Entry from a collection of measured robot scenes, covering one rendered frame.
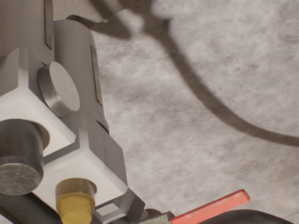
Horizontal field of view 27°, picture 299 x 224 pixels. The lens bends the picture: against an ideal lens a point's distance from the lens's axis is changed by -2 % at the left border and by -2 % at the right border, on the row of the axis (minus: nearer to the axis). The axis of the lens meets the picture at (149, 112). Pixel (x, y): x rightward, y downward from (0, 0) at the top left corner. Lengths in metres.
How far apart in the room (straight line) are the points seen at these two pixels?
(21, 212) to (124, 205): 0.13
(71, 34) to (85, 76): 0.07
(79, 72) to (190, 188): 0.79
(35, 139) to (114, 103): 0.66
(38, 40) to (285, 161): 0.92
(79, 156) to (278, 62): 0.68
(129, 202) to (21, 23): 0.22
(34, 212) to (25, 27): 0.18
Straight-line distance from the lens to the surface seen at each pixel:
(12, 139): 0.52
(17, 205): 0.59
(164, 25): 1.07
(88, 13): 1.03
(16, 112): 0.53
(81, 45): 0.71
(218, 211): 0.63
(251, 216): 1.09
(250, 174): 1.43
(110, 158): 0.61
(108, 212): 0.67
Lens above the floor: 0.83
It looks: 43 degrees down
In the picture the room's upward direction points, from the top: 169 degrees clockwise
